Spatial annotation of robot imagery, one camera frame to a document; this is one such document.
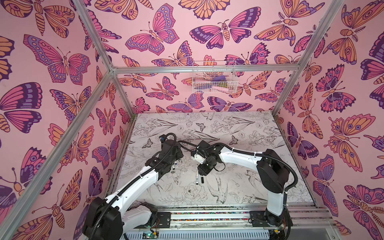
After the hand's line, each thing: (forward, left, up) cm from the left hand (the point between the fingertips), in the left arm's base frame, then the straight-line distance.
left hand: (180, 147), depth 83 cm
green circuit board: (-39, +14, -17) cm, 45 cm away
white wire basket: (+42, -21, +18) cm, 50 cm away
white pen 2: (-3, +4, -16) cm, 16 cm away
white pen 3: (-11, -9, -15) cm, 21 cm away
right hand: (-8, -12, -12) cm, 19 cm away
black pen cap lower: (-13, -13, -16) cm, 24 cm away
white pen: (-6, +5, -16) cm, 17 cm away
